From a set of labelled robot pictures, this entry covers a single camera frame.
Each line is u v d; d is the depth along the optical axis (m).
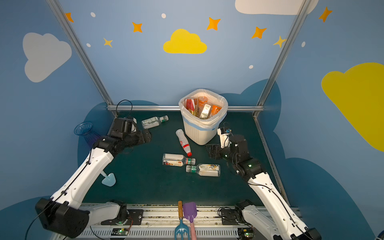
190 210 0.76
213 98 0.94
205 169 0.86
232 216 0.74
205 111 0.92
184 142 0.99
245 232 0.71
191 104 0.88
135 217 0.75
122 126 0.57
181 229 0.70
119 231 0.72
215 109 0.91
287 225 0.39
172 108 1.25
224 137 0.66
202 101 0.97
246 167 0.51
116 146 0.52
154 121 1.13
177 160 0.90
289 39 0.80
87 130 0.88
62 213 0.38
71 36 0.78
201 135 0.93
